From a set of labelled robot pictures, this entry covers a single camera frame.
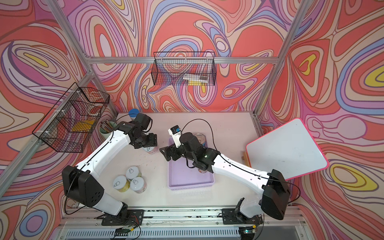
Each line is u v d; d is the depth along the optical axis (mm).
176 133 618
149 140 735
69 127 734
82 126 716
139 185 803
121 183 798
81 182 415
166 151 626
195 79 908
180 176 881
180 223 733
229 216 716
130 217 722
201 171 539
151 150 800
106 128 913
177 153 638
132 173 835
